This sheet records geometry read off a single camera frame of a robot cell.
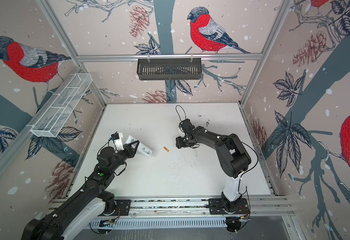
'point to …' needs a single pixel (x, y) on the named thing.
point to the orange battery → (166, 149)
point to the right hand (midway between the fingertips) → (180, 145)
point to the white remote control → (141, 148)
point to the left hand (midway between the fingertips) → (137, 142)
